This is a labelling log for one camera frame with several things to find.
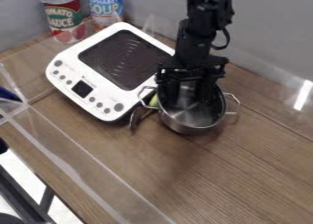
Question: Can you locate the red tomato sauce can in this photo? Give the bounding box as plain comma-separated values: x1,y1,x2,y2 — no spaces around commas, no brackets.
41,0,86,44

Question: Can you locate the black metal table leg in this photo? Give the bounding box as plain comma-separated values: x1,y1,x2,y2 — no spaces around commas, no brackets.
0,166,57,224

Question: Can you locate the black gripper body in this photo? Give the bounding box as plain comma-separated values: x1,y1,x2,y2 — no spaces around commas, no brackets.
156,19,229,85

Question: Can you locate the clear acrylic barrier panel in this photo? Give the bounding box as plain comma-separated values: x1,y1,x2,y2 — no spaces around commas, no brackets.
0,63,176,224

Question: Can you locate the blue alphabet soup can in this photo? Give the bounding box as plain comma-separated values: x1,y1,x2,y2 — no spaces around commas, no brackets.
89,0,124,29

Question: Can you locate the silver steel pot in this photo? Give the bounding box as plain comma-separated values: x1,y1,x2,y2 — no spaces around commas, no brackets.
137,85,241,135

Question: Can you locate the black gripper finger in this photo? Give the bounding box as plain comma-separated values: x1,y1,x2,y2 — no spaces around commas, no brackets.
164,79,180,109
196,76,217,104

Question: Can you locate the dark utensil under pot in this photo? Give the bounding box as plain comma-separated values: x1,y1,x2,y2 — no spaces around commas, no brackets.
129,96,158,132

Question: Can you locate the white and black stove top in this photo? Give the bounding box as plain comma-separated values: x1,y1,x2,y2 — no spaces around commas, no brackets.
46,22,174,122

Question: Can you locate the blue object at left edge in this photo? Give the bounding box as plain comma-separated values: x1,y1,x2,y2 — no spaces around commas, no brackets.
0,86,22,101

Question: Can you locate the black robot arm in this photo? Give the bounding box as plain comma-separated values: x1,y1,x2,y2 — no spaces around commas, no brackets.
156,0,236,107

